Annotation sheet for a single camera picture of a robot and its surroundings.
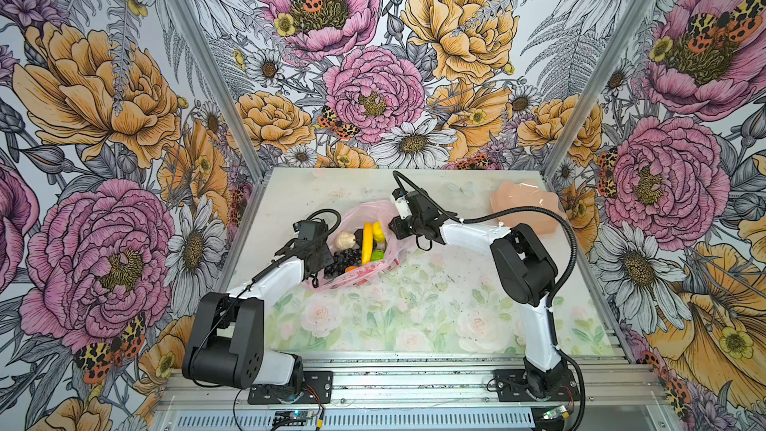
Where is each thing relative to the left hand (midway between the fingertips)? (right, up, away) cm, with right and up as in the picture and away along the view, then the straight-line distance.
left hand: (320, 265), depth 91 cm
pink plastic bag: (+10, +14, +3) cm, 17 cm away
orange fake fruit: (+8, -1, -1) cm, 8 cm away
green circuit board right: (+61, -30, -20) cm, 71 cm away
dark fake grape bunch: (+7, +2, 0) cm, 7 cm away
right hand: (+23, +10, +7) cm, 26 cm away
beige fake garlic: (+7, +7, +3) cm, 10 cm away
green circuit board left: (-2, -31, -20) cm, 37 cm away
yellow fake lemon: (+17, +9, +5) cm, 20 cm away
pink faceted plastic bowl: (+70, +22, +20) cm, 76 cm away
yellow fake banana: (+14, +6, +2) cm, 16 cm away
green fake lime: (+17, +3, -1) cm, 17 cm away
